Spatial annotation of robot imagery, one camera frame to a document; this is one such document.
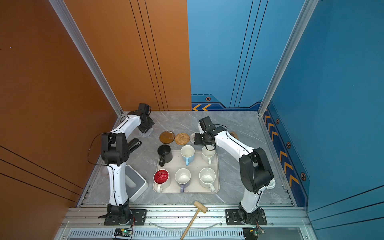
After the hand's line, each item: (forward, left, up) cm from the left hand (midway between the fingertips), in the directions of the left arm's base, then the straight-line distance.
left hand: (150, 124), depth 105 cm
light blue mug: (-21, -27, -3) cm, 35 cm away
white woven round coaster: (-8, -30, -5) cm, 32 cm away
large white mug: (-36, -39, -3) cm, 53 cm away
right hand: (-17, -32, +5) cm, 37 cm away
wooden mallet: (-51, -35, -4) cm, 62 cm away
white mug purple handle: (-36, -25, -5) cm, 44 cm away
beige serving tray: (-43, -11, -4) cm, 45 cm away
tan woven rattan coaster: (-9, -23, -5) cm, 25 cm away
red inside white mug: (-37, -13, -4) cm, 39 cm away
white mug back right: (-22, -40, 0) cm, 46 cm away
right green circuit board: (-62, -59, -6) cm, 86 cm away
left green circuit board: (-62, +2, -7) cm, 63 cm away
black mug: (-22, -14, -1) cm, 26 cm away
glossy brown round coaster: (-7, -12, -6) cm, 15 cm away
